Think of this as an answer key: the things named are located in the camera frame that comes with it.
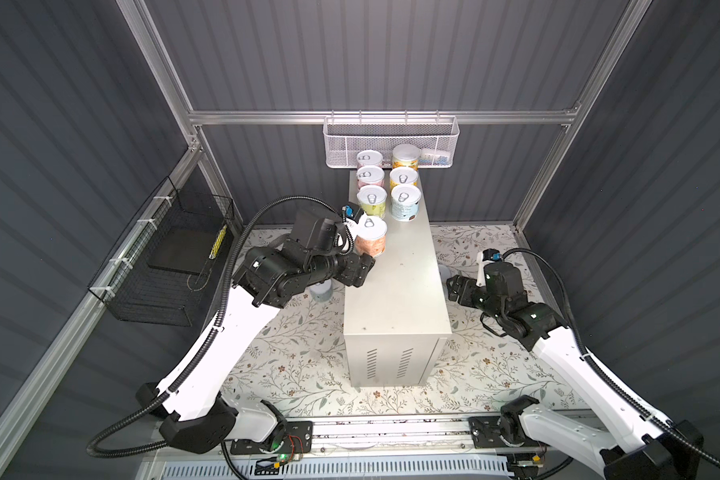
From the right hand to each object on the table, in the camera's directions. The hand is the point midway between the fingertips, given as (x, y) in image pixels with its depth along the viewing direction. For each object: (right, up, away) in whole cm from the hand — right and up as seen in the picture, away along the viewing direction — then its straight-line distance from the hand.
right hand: (463, 284), depth 78 cm
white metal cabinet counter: (-20, -5, -21) cm, 30 cm away
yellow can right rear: (+2, +1, +25) cm, 25 cm away
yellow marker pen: (-66, +11, +1) cm, 67 cm away
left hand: (-27, +8, -14) cm, 32 cm away
